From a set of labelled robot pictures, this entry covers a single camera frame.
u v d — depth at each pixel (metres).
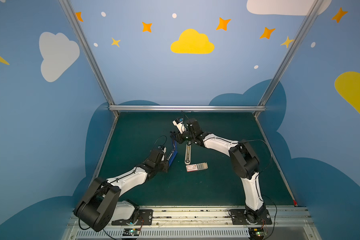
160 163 0.74
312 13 0.72
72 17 0.71
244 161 0.55
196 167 0.92
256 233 0.72
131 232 0.71
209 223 0.73
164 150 0.84
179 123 0.84
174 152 0.97
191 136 0.78
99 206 0.42
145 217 0.75
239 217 0.74
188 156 0.96
